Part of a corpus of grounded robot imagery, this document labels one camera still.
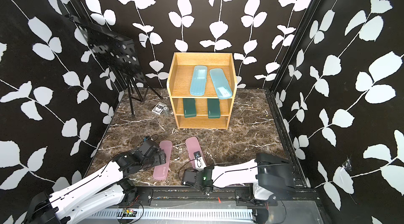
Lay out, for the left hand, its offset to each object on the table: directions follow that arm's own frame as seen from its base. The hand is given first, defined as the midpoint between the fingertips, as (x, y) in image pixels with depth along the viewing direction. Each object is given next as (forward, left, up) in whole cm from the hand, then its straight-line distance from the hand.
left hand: (161, 155), depth 82 cm
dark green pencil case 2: (+20, -29, +13) cm, 38 cm away
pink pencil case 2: (+7, -17, -4) cm, 18 cm away
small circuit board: (-24, +13, -5) cm, 28 cm away
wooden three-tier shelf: (+30, -11, +26) cm, 41 cm away
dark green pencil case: (+22, -16, +14) cm, 31 cm away
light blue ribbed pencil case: (+25, -21, +27) cm, 42 cm away
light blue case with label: (+21, -33, +28) cm, 49 cm away
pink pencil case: (-7, 0, -5) cm, 8 cm away
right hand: (-8, -19, -3) cm, 21 cm away
